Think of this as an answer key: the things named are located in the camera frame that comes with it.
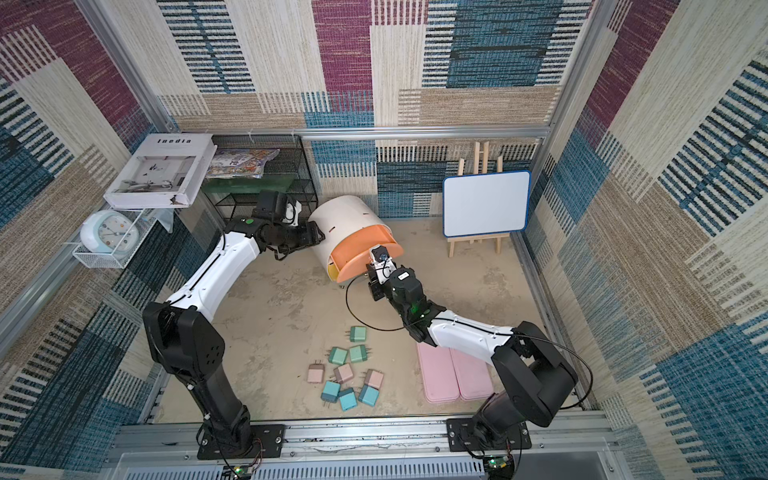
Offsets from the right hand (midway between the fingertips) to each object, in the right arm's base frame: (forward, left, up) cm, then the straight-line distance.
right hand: (373, 260), depth 83 cm
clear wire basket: (+3, +55, +14) cm, 57 cm away
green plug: (-13, +5, -19) cm, 24 cm away
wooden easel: (+20, -35, -15) cm, 43 cm away
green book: (+26, +38, +6) cm, 47 cm away
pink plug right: (-25, 0, -19) cm, 32 cm away
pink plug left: (-23, +17, -20) cm, 35 cm away
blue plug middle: (-30, +7, -20) cm, 36 cm away
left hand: (+8, +17, +1) cm, 19 cm away
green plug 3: (-19, +11, -19) cm, 29 cm away
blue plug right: (-29, +2, -20) cm, 35 cm away
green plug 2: (-18, +5, -19) cm, 27 cm away
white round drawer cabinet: (+17, +11, 0) cm, 21 cm away
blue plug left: (-28, +12, -20) cm, 36 cm away
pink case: (-25, -20, -19) cm, 37 cm away
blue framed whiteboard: (+24, -36, -2) cm, 44 cm away
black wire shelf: (+38, +29, +6) cm, 48 cm away
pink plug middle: (-24, +9, -20) cm, 32 cm away
